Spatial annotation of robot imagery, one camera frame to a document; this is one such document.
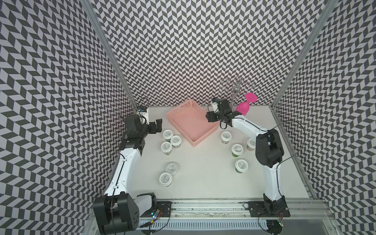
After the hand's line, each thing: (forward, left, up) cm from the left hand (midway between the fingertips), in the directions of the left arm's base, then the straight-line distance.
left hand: (153, 120), depth 80 cm
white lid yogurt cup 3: (-8, -6, -17) cm, 20 cm away
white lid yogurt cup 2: (-3, -11, -17) cm, 21 cm away
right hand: (+14, -35, -12) cm, 39 cm away
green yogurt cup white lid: (-10, -48, -17) cm, 52 cm away
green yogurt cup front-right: (-19, -49, -17) cm, 56 cm away
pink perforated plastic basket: (+20, -20, -25) cm, 38 cm away
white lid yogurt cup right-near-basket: (0, -43, -18) cm, 47 cm away
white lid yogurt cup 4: (-26, -8, -17) cm, 33 cm away
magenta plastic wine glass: (+14, -55, -4) cm, 56 cm away
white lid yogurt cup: (+2, -5, -18) cm, 19 cm away
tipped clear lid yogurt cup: (-20, -10, -18) cm, 29 cm away
